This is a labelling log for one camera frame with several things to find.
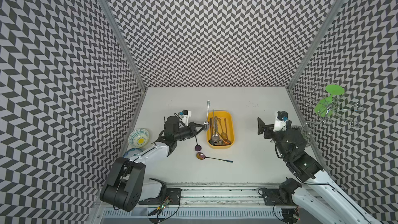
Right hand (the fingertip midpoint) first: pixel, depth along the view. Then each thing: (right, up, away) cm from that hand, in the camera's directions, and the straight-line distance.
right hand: (268, 119), depth 73 cm
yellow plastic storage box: (-19, 0, +27) cm, 33 cm away
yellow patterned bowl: (-70, -13, +19) cm, 74 cm away
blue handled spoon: (-32, -22, +13) cm, 41 cm away
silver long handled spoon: (-24, -14, +19) cm, 34 cm away
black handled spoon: (-27, -16, +17) cm, 35 cm away
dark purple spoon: (-34, -18, +17) cm, 42 cm away
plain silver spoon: (-29, -4, +9) cm, 31 cm away
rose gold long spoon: (-17, -16, +21) cm, 31 cm away
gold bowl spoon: (-23, -7, +26) cm, 36 cm away
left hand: (-30, -6, +9) cm, 32 cm away
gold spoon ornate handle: (-19, -12, +21) cm, 31 cm away
